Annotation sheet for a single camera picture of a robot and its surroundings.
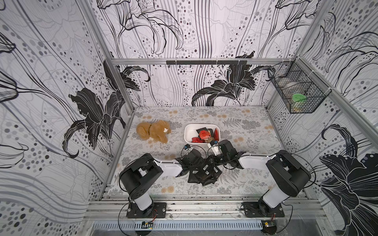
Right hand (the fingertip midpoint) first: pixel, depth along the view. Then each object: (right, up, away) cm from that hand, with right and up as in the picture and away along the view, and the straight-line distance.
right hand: (206, 160), depth 89 cm
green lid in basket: (+49, +37, -10) cm, 63 cm away
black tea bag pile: (-1, -6, -8) cm, 10 cm away
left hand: (-2, -2, +1) cm, 3 cm away
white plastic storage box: (-10, +16, +14) cm, 24 cm away
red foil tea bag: (-5, +11, +7) cm, 14 cm away
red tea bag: (+7, +15, +7) cm, 18 cm away
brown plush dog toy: (-31, +18, +4) cm, 36 cm away
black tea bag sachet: (+4, +17, +12) cm, 21 cm away
